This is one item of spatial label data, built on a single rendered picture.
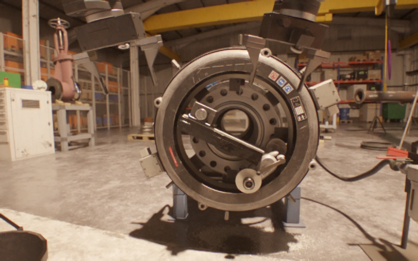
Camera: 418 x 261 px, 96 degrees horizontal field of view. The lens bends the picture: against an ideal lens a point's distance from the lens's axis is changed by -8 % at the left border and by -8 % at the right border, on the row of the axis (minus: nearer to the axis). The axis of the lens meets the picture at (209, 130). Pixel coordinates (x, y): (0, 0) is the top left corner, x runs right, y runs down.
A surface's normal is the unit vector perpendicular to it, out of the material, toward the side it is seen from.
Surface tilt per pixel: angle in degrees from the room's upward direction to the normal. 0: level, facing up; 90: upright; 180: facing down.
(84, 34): 114
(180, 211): 90
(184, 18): 90
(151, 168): 90
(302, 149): 90
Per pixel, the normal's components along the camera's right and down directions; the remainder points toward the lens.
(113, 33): -0.07, 0.48
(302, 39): 0.06, 0.77
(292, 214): -0.15, 0.08
